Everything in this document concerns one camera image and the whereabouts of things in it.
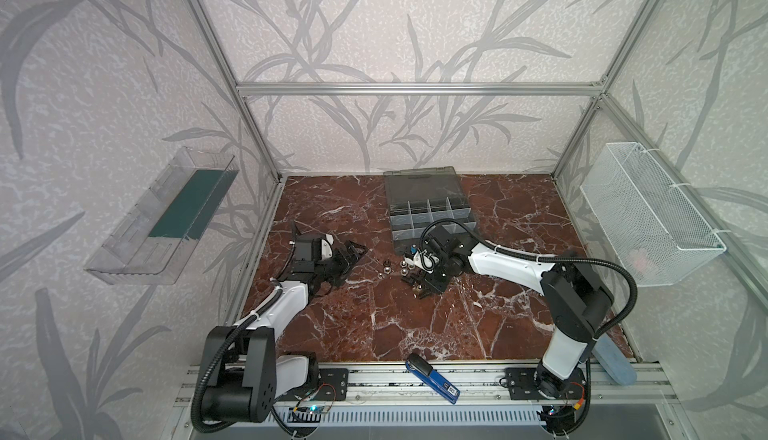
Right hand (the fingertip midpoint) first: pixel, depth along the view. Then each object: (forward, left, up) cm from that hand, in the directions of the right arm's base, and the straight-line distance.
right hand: (427, 271), depth 90 cm
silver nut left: (+2, +12, -3) cm, 13 cm away
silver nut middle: (+1, +7, -3) cm, 8 cm away
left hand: (+4, +18, +8) cm, 20 cm away
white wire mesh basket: (-4, -48, +30) cm, 56 cm away
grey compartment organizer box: (+30, +1, -1) cm, 30 cm away
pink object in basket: (-5, -52, +17) cm, 55 cm away
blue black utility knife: (-27, +2, +1) cm, 27 cm away
